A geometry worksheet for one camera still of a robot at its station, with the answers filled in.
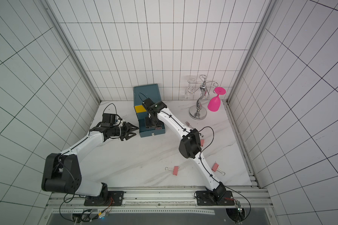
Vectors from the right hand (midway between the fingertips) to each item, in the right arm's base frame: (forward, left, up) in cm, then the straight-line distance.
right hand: (145, 128), depth 90 cm
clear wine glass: (+22, -29, +17) cm, 40 cm away
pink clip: (-22, -21, -12) cm, 32 cm away
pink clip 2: (-19, -45, -11) cm, 50 cm away
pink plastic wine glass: (+18, -46, +6) cm, 50 cm away
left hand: (-4, +4, +3) cm, 6 cm away
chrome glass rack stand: (+24, -39, +15) cm, 48 cm away
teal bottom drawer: (0, +1, -6) cm, 6 cm away
